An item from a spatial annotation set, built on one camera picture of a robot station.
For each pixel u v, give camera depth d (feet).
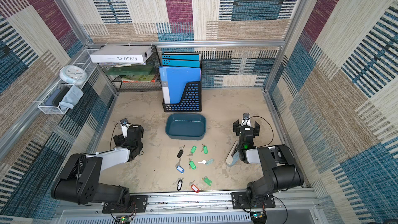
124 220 2.31
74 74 2.46
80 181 1.41
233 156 2.79
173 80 3.06
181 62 3.19
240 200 2.40
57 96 2.13
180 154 2.93
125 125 2.58
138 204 2.41
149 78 3.32
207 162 2.80
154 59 3.08
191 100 3.25
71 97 2.24
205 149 3.00
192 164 2.79
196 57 3.33
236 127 2.77
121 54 2.55
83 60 2.84
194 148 3.01
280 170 1.49
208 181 2.62
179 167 2.78
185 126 3.22
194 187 2.58
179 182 2.60
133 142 2.34
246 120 2.55
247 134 2.31
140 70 3.25
